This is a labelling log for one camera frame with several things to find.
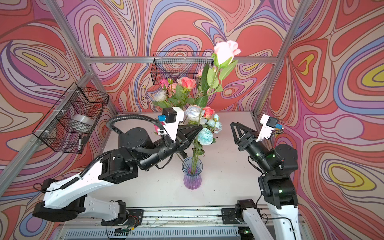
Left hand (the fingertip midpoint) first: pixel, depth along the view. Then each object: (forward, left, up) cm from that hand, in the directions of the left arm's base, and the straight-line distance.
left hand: (201, 127), depth 44 cm
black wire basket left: (+18, +62, -20) cm, 68 cm away
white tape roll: (+22, +57, -20) cm, 65 cm away
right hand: (+7, -12, -9) cm, 16 cm away
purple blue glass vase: (+2, +3, -35) cm, 35 cm away
